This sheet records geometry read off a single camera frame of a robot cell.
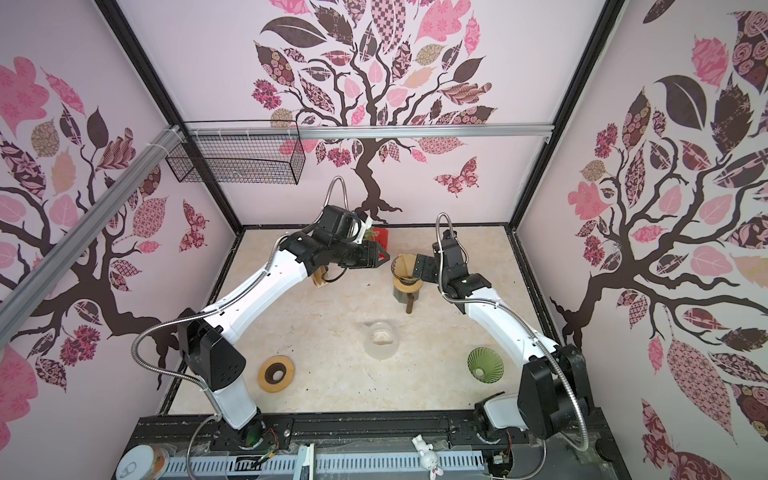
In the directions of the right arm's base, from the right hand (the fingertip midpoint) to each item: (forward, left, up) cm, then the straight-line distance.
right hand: (432, 259), depth 85 cm
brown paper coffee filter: (+2, +8, -5) cm, 10 cm away
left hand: (-5, +15, +6) cm, 17 cm away
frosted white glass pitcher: (-17, +16, -19) cm, 30 cm away
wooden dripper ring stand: (-4, +7, -10) cm, 13 cm away
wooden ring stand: (-26, +46, -19) cm, 56 cm away
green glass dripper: (-25, -14, -17) cm, 33 cm away
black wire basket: (+33, +53, +16) cm, 64 cm away
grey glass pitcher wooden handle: (-5, +7, -14) cm, 16 cm away
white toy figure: (-47, +4, -16) cm, 50 cm away
